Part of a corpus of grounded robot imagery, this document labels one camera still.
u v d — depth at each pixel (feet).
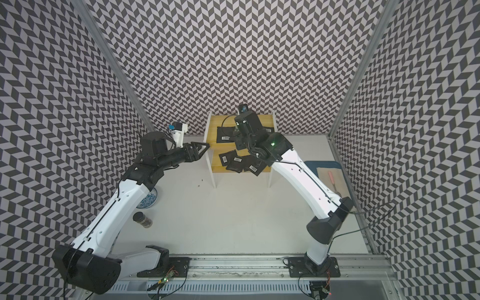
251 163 2.80
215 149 2.30
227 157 2.91
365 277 2.38
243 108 1.88
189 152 2.03
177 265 2.37
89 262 1.19
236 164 2.82
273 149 1.49
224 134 2.47
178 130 2.09
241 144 2.03
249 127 1.58
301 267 2.40
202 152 2.18
